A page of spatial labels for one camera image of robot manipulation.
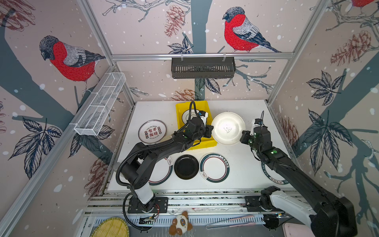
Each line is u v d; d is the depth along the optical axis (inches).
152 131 40.8
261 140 23.7
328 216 14.8
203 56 38.0
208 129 29.9
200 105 45.1
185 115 42.3
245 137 28.6
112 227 26.4
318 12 29.1
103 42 33.1
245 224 26.4
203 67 41.0
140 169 17.9
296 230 25.5
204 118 30.6
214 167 33.8
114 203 29.9
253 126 28.6
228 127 33.5
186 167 33.8
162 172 33.4
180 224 25.9
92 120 27.9
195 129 26.4
